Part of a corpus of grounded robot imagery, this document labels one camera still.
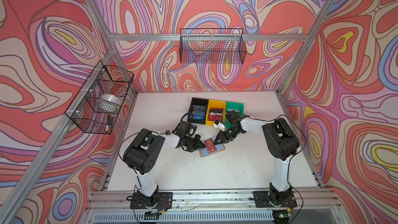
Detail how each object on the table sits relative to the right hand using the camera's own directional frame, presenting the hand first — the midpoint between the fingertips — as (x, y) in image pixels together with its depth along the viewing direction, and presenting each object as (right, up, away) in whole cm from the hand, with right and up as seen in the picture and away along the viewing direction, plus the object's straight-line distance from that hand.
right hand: (217, 145), depth 91 cm
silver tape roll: (-52, +25, -21) cm, 62 cm away
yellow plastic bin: (-1, +25, +14) cm, 29 cm away
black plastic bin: (-11, +27, +13) cm, 32 cm away
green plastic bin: (+10, +23, +11) cm, 28 cm away
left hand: (-6, 0, -1) cm, 6 cm away
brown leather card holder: (-8, -3, -3) cm, 9 cm away
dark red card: (-4, 0, 0) cm, 4 cm away
